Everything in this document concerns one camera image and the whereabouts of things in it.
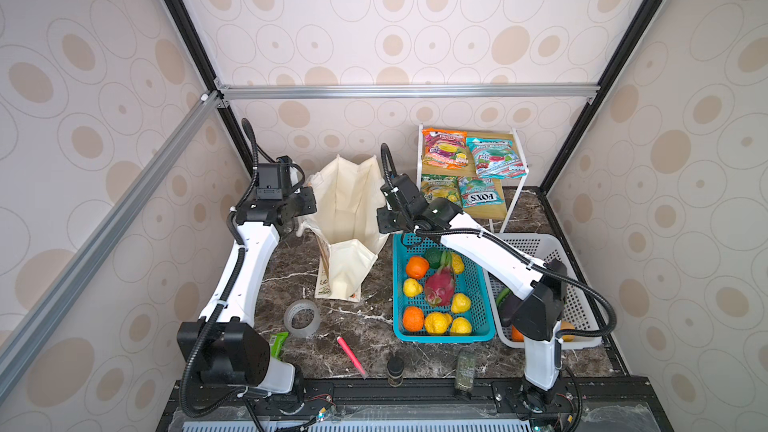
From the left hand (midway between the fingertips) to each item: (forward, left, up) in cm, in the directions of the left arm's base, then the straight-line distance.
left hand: (314, 190), depth 79 cm
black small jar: (-39, -22, -19) cm, 48 cm away
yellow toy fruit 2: (-21, -40, -25) cm, 52 cm away
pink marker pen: (-35, -10, -28) cm, 46 cm away
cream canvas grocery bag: (+7, -6, -21) cm, 23 cm away
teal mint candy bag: (+6, -48, +6) cm, 48 cm away
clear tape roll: (-23, +9, -27) cm, 36 cm away
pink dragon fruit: (-17, -34, -21) cm, 44 cm away
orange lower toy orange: (-26, -27, -23) cm, 44 cm away
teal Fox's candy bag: (+11, -47, -12) cm, 50 cm away
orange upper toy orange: (-10, -28, -24) cm, 38 cm away
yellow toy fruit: (-27, -39, -25) cm, 54 cm away
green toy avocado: (-6, -34, -23) cm, 41 cm away
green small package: (-31, +11, -27) cm, 43 cm away
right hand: (-4, -18, -6) cm, 19 cm away
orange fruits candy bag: (+9, -35, +6) cm, 37 cm away
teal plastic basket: (-26, -33, -23) cm, 48 cm away
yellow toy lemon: (-16, -27, -26) cm, 40 cm away
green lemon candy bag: (+12, -36, -11) cm, 40 cm away
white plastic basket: (-23, -72, -22) cm, 78 cm away
